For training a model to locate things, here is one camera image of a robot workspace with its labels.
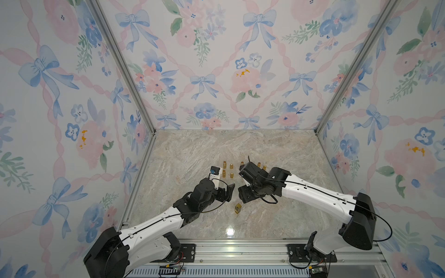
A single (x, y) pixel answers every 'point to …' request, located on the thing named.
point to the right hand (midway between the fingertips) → (244, 194)
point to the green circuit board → (318, 271)
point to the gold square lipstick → (237, 208)
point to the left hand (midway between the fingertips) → (227, 181)
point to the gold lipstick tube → (224, 174)
